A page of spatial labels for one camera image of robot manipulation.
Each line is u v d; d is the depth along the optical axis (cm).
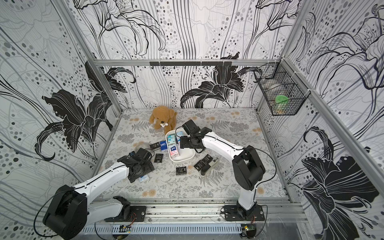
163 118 93
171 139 95
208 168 84
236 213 64
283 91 80
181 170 86
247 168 46
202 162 88
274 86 79
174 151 89
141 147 97
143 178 82
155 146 96
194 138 62
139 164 63
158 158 91
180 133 98
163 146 96
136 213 73
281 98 78
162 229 76
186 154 92
